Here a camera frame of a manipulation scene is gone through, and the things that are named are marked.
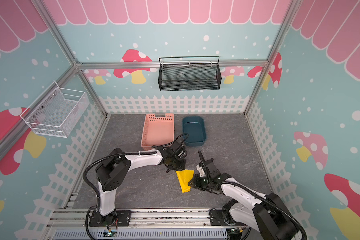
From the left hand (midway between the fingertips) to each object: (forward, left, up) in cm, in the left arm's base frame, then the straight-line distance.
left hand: (184, 171), depth 90 cm
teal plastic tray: (+34, -7, +1) cm, 35 cm away
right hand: (-9, -3, +2) cm, 9 cm away
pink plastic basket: (+31, +21, -1) cm, 37 cm away
